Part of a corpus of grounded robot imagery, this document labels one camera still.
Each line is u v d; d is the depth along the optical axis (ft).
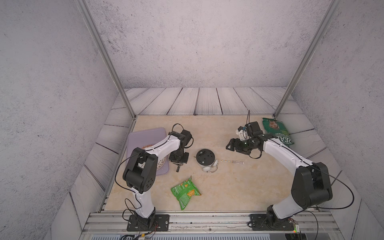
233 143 2.59
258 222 2.37
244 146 2.43
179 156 2.58
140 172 1.60
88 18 2.40
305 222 2.43
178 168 2.89
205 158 3.00
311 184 1.45
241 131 2.67
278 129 3.58
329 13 2.38
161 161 3.06
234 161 3.08
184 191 2.57
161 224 2.39
